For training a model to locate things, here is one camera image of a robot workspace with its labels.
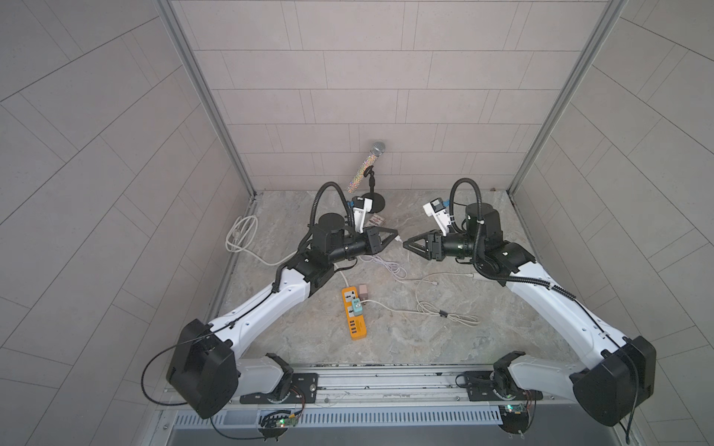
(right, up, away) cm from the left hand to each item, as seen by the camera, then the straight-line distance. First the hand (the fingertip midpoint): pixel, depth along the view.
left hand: (401, 236), depth 68 cm
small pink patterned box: (-5, +3, +37) cm, 37 cm away
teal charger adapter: (-11, -21, +9) cm, 25 cm away
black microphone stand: (-5, +11, +46) cm, 48 cm away
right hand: (+2, -3, 0) cm, 3 cm away
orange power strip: (-12, -26, +12) cm, 31 cm away
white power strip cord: (-56, -2, +35) cm, 66 cm away
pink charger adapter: (-10, -19, +17) cm, 27 cm away
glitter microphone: (-6, +27, +25) cm, 38 cm away
